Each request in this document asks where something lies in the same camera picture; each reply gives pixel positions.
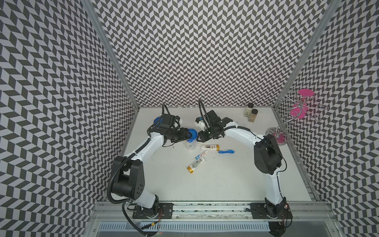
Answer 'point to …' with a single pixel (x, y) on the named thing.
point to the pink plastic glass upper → (306, 92)
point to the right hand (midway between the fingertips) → (199, 140)
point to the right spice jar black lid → (254, 111)
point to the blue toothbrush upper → (231, 151)
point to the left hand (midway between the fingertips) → (188, 137)
